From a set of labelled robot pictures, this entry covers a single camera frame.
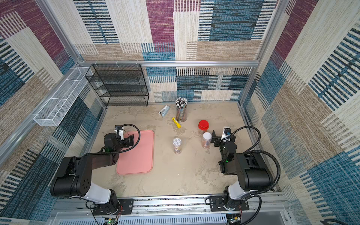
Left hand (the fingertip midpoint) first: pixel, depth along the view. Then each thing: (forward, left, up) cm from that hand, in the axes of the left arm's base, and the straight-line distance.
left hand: (126, 134), depth 95 cm
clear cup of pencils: (+15, -37, +8) cm, 41 cm away
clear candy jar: (-11, -34, -1) cm, 36 cm away
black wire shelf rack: (+39, +11, +12) cm, 42 cm away
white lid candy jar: (-6, -52, +5) cm, 53 cm away
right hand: (-2, -63, +4) cm, 63 cm away
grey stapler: (+24, -23, -2) cm, 33 cm away
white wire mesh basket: (-5, +27, +28) cm, 39 cm away
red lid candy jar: (+5, -52, +3) cm, 52 cm away
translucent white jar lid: (-9, -34, +5) cm, 35 cm away
